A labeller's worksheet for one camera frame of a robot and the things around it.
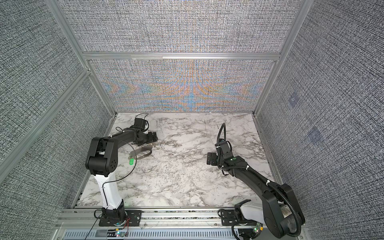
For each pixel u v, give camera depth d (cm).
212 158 78
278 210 41
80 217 75
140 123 85
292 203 40
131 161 93
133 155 97
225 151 67
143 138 86
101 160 54
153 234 70
